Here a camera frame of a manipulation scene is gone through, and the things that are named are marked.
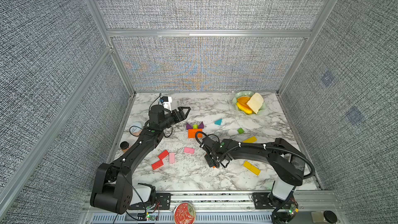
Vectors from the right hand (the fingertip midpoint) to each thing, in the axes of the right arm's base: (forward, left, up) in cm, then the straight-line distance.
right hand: (209, 157), depth 86 cm
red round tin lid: (-26, +12, +3) cm, 29 cm away
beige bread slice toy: (+35, -33, +5) cm, 48 cm away
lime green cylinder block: (+19, +8, 0) cm, 21 cm away
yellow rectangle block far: (+11, -26, -2) cm, 28 cm away
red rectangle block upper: (+2, +26, -1) cm, 26 cm away
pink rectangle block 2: (0, +21, -1) cm, 21 cm away
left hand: (+18, +11, +21) cm, 29 cm away
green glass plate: (+45, -31, +2) cm, 55 cm away
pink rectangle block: (+4, +12, -1) cm, 12 cm away
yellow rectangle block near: (-6, -23, -1) cm, 23 cm away
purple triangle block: (+19, +12, 0) cm, 23 cm away
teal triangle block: (+24, -7, -2) cm, 26 cm away
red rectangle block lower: (-4, +28, 0) cm, 29 cm away
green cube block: (+17, -21, -1) cm, 27 cm away
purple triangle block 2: (+20, +4, +1) cm, 20 cm away
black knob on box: (-28, -47, +9) cm, 55 cm away
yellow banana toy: (+31, -27, +1) cm, 41 cm away
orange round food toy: (+37, -25, +4) cm, 45 cm away
